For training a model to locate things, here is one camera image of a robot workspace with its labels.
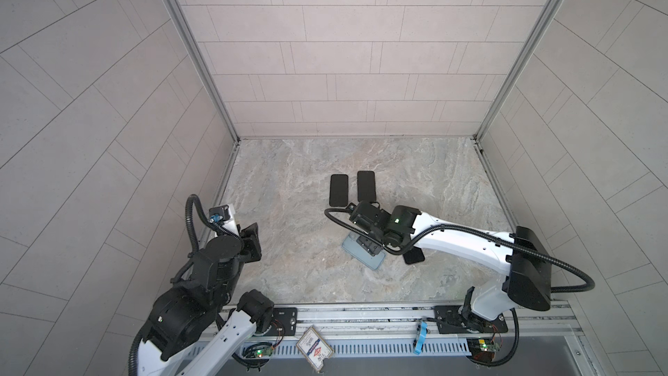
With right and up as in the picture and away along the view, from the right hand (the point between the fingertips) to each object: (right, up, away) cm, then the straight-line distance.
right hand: (369, 237), depth 79 cm
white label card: (-15, -24, -13) cm, 32 cm away
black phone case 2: (+1, +13, +24) cm, 28 cm away
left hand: (-29, +8, -15) cm, 34 cm away
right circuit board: (+29, -26, -11) cm, 41 cm away
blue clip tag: (+13, -22, -12) cm, 28 cm away
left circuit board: (-28, -24, -15) cm, 40 cm away
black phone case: (-10, +12, +21) cm, 26 cm away
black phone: (+15, -8, +6) cm, 18 cm away
